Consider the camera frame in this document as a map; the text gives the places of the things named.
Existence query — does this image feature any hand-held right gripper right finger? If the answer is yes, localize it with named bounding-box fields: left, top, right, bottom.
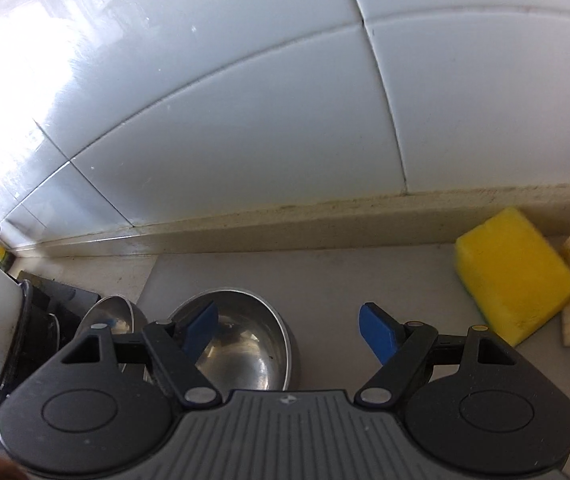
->
left=355, top=302, right=520, bottom=406

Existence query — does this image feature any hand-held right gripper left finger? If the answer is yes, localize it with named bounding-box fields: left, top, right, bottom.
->
left=60, top=301, right=221, bottom=406

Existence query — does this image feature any stainless steel bowl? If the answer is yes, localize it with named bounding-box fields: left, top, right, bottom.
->
left=165, top=287, right=298, bottom=393
left=72, top=295, right=151, bottom=386

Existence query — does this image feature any grey counter mat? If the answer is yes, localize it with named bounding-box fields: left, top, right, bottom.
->
left=130, top=240, right=570, bottom=396

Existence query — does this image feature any yellow sponge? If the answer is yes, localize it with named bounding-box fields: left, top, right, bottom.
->
left=455, top=206, right=570, bottom=347

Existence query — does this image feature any black glass gas stove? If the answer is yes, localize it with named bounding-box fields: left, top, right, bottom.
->
left=2, top=270, right=101, bottom=396

